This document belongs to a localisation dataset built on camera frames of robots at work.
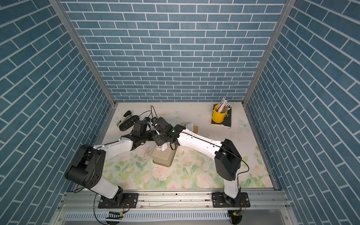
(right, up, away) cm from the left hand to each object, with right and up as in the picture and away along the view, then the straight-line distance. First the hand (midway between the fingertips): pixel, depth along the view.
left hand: (159, 132), depth 94 cm
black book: (+51, +7, +14) cm, 53 cm away
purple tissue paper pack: (+5, -7, -10) cm, 13 cm away
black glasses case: (-25, +6, +9) cm, 27 cm away
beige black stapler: (-27, +12, +13) cm, 32 cm away
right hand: (+3, 0, -11) cm, 11 cm away
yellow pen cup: (+42, +10, +9) cm, 44 cm away
